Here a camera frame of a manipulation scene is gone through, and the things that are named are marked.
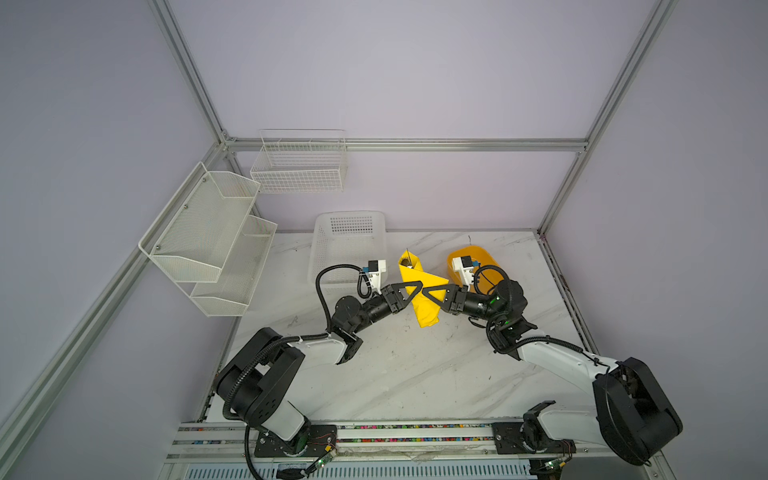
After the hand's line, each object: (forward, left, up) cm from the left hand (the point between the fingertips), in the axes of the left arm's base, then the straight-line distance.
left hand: (423, 286), depth 72 cm
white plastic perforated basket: (+41, +26, -26) cm, 55 cm away
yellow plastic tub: (+2, -16, +1) cm, 16 cm away
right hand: (-3, 0, 0) cm, 3 cm away
